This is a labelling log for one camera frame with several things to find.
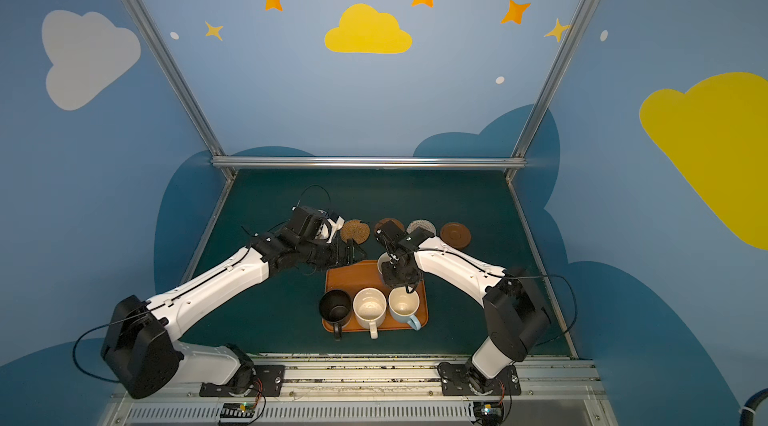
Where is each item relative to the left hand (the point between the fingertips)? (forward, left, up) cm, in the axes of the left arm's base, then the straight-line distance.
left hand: (356, 255), depth 79 cm
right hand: (-2, -11, -10) cm, 15 cm away
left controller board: (-33, +29, -20) cm, 48 cm away
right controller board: (-33, -34, -20) cm, 52 cm away
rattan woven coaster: (+19, +3, -17) cm, 26 cm away
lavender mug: (+4, -7, -9) cm, 12 cm away
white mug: (-8, -4, -16) cm, 18 cm away
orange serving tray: (+2, -1, -17) cm, 17 cm away
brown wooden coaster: (+22, -7, -15) cm, 28 cm away
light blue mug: (-8, -13, -16) cm, 22 cm away
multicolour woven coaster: (+22, -21, -16) cm, 35 cm away
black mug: (-9, +6, -15) cm, 19 cm away
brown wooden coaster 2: (+17, -32, -15) cm, 39 cm away
